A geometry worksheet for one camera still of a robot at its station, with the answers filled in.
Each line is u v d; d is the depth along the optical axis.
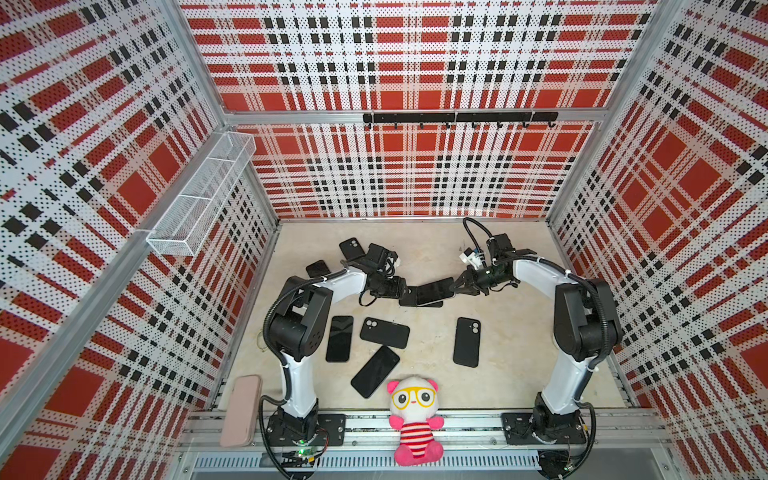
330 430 0.73
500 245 0.80
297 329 0.51
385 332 0.91
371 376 0.82
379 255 0.80
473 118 0.89
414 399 0.72
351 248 1.14
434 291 1.10
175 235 0.67
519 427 0.73
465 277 0.84
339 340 0.90
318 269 1.07
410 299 0.96
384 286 0.87
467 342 0.89
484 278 0.81
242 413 0.75
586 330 0.50
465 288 0.84
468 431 0.75
